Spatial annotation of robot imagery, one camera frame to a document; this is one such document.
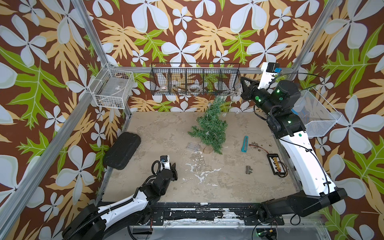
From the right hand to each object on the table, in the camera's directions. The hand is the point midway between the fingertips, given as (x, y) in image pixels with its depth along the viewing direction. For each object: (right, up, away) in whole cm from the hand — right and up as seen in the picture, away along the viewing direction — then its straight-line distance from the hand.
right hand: (240, 77), depth 59 cm
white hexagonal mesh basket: (+46, -12, +20) cm, 52 cm away
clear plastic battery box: (-18, -32, +40) cm, 54 cm away
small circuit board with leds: (+18, -73, +15) cm, 76 cm away
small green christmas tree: (-9, -20, +17) cm, 28 cm away
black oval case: (-65, -37, +31) cm, 81 cm away
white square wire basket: (-67, +4, +28) cm, 73 cm away
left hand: (-30, -40, +26) cm, 56 cm away
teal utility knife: (+17, -32, +43) cm, 56 cm away
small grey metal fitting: (+15, -46, +30) cm, 56 cm away
